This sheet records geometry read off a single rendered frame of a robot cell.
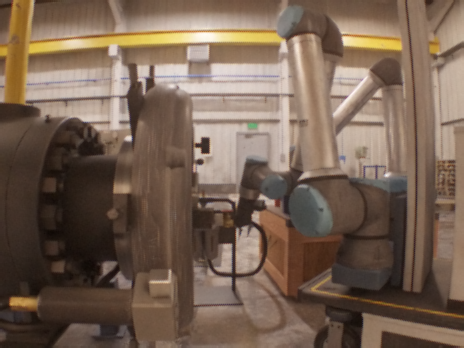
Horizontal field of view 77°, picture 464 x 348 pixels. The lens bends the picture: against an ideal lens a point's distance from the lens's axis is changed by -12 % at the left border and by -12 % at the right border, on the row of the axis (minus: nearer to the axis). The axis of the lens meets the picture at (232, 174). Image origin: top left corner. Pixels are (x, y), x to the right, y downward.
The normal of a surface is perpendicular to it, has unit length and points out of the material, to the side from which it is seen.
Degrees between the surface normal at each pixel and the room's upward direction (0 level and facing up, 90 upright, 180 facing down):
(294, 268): 90
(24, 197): 80
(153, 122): 55
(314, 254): 90
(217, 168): 90
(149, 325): 112
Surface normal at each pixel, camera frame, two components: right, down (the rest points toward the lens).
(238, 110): 0.00, 0.00
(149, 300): 0.04, -0.92
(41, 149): 0.09, -0.59
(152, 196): 0.13, -0.18
